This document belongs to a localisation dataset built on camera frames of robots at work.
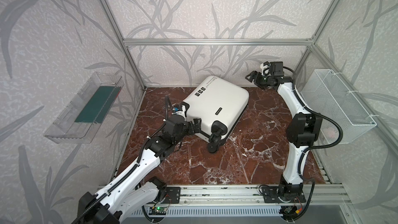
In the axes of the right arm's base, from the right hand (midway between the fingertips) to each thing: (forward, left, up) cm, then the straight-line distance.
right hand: (250, 74), depth 93 cm
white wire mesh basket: (-23, -29, +9) cm, 38 cm away
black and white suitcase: (-21, +19, -3) cm, 29 cm away
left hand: (-29, +31, -2) cm, 43 cm away
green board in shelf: (-32, +71, +13) cm, 78 cm away
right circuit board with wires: (-66, -14, -29) cm, 73 cm away
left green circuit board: (-66, +49, -24) cm, 86 cm away
